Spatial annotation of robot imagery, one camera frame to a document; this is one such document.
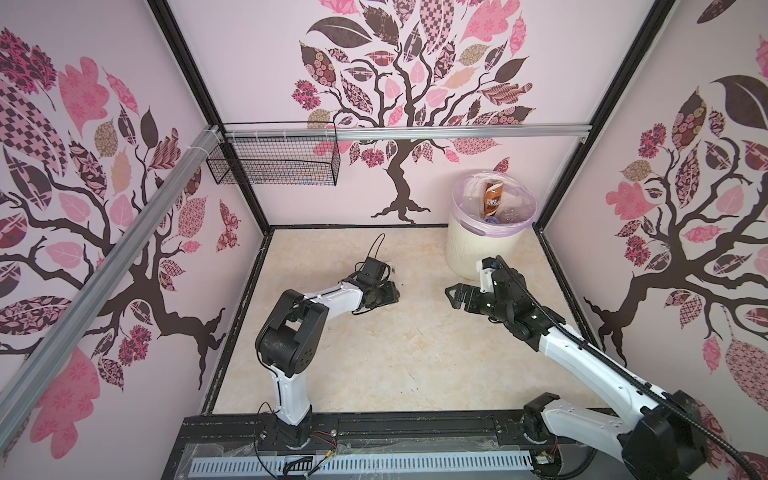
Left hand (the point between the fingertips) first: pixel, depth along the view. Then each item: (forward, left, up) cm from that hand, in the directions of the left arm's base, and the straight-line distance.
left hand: (393, 298), depth 96 cm
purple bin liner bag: (+10, -22, +25) cm, 35 cm away
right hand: (-6, -18, +15) cm, 24 cm away
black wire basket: (+36, +35, +31) cm, 59 cm away
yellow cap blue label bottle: (+20, -32, +17) cm, 42 cm away
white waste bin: (+12, -24, +16) cm, 31 cm away
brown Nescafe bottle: (+26, -33, +23) cm, 48 cm away
